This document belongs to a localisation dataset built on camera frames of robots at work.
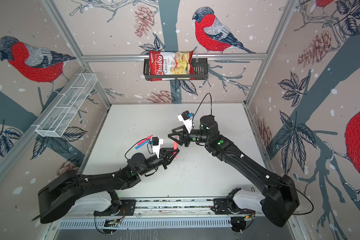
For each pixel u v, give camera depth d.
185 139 0.60
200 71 0.95
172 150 0.70
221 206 0.73
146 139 1.00
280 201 0.38
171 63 0.87
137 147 0.96
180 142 0.63
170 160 0.68
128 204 0.76
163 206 0.75
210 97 0.50
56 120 0.71
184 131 0.62
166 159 0.64
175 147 0.70
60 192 0.46
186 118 0.61
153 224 0.70
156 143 0.65
